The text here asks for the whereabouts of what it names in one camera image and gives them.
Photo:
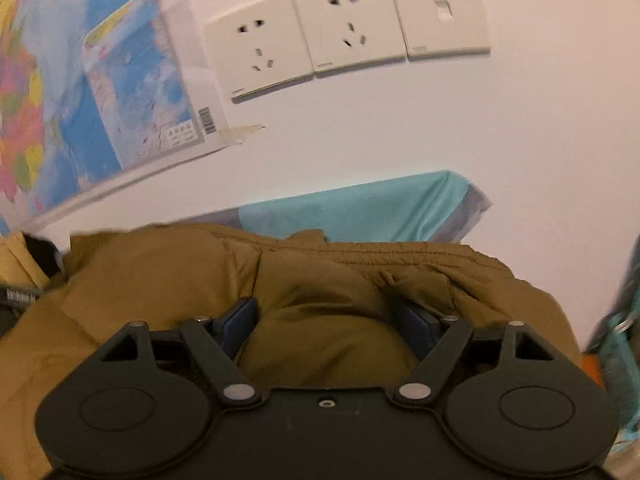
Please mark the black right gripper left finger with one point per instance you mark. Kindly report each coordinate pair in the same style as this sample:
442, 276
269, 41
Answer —
214, 343

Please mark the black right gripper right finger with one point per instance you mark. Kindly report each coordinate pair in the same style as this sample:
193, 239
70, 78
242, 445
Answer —
437, 343

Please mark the brown padded jacket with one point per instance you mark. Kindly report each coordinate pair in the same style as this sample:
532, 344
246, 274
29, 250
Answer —
324, 309

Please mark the teal bed sheet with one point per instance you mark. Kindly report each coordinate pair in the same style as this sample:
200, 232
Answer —
440, 207

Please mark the teal bag with orange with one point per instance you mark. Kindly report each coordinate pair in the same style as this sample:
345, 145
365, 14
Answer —
615, 344

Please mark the colourful wall map poster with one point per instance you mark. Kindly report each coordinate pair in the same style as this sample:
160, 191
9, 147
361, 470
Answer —
95, 95

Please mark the left white wall socket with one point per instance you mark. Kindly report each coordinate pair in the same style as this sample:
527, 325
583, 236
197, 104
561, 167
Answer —
257, 49

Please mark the white wall socket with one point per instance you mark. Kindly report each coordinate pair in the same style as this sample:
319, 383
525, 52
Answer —
344, 34
257, 49

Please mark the middle white wall socket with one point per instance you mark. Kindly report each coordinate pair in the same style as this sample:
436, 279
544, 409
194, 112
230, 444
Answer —
344, 34

